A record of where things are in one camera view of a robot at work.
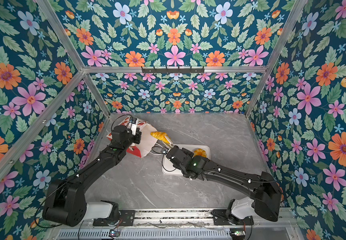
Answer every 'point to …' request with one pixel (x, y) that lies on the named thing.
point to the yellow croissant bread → (159, 135)
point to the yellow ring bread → (199, 152)
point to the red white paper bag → (148, 138)
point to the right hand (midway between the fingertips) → (181, 151)
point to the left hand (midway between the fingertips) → (139, 124)
